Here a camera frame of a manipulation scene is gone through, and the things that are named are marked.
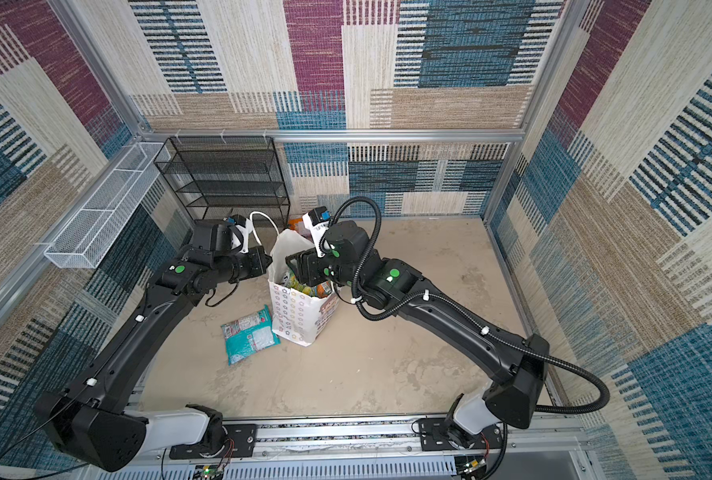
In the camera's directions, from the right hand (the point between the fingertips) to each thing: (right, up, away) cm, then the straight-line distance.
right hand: (299, 262), depth 66 cm
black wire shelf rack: (-35, +30, +42) cm, 62 cm away
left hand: (-8, +2, +9) cm, 13 cm away
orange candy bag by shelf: (-12, +13, +49) cm, 52 cm away
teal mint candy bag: (-19, -22, +23) cm, 37 cm away
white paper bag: (-3, -14, +11) cm, 19 cm away
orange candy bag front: (+3, -8, +17) cm, 19 cm away
